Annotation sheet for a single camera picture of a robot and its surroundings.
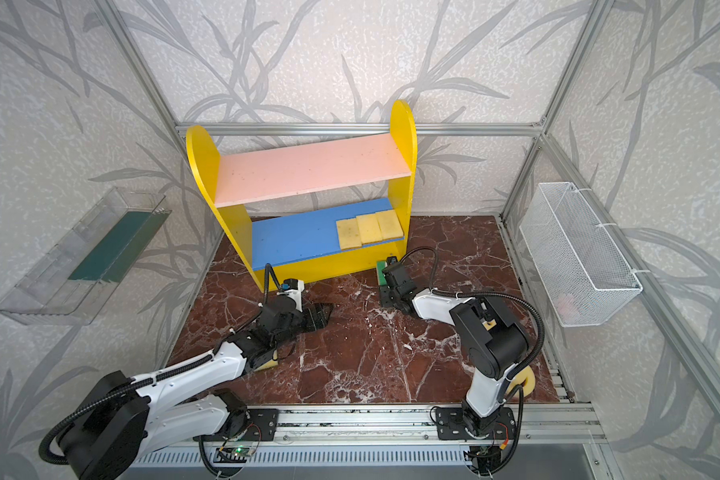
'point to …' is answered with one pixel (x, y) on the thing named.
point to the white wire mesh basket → (581, 273)
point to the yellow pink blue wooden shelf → (315, 211)
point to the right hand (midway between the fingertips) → (390, 281)
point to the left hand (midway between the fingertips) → (329, 300)
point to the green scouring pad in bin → (120, 249)
